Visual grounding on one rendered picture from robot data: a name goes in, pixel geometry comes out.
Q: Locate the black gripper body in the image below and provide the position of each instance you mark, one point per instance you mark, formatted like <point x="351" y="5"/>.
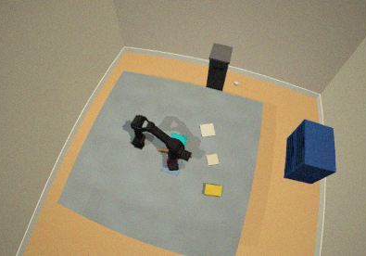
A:
<point x="173" y="166"/>

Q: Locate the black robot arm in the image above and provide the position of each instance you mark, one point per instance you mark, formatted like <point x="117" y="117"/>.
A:
<point x="175" y="146"/>

